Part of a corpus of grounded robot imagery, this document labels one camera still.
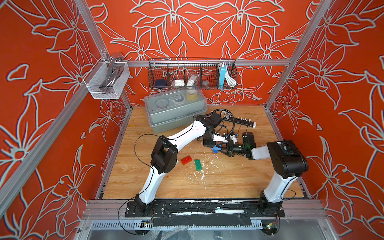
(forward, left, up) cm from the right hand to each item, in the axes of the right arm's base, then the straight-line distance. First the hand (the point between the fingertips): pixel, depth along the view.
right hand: (216, 149), depth 88 cm
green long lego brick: (-8, +11, -6) cm, 15 cm away
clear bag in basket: (+32, +15, +25) cm, 43 cm away
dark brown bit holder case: (+28, -19, -5) cm, 34 cm away
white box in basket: (+29, +23, +27) cm, 45 cm away
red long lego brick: (-5, +18, -6) cm, 20 cm away
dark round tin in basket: (+37, +37, +20) cm, 56 cm away
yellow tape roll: (+35, +16, +13) cm, 40 cm away
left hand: (+5, +3, +2) cm, 6 cm away
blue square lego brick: (0, 0, -1) cm, 2 cm away
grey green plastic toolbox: (+19, +29, +13) cm, 37 cm away
